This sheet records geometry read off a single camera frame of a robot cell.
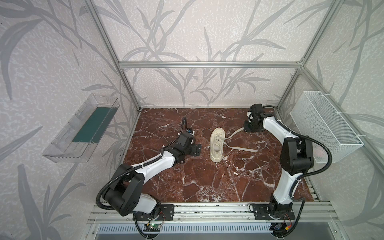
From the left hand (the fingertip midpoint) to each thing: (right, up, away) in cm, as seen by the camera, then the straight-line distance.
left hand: (196, 141), depth 89 cm
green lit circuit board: (-21, -40, -17) cm, 48 cm away
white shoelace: (+18, 0, +10) cm, 21 cm away
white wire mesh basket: (+57, +14, -20) cm, 62 cm away
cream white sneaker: (+13, 0, +4) cm, 14 cm away
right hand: (+33, +10, +9) cm, 36 cm away
